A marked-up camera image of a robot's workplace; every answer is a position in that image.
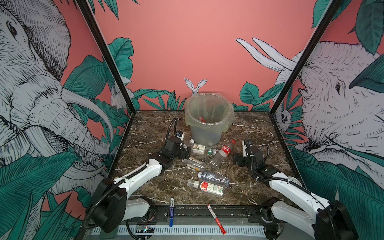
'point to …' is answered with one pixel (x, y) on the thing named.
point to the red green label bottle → (211, 188)
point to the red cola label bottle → (223, 152)
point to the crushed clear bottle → (216, 178)
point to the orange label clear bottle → (196, 165)
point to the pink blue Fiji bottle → (202, 119)
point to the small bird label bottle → (212, 151)
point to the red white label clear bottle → (190, 143)
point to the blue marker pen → (171, 212)
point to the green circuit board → (145, 228)
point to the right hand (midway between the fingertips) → (238, 151)
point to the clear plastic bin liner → (209, 110)
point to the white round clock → (294, 180)
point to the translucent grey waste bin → (207, 136)
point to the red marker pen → (221, 228)
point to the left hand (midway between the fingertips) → (184, 144)
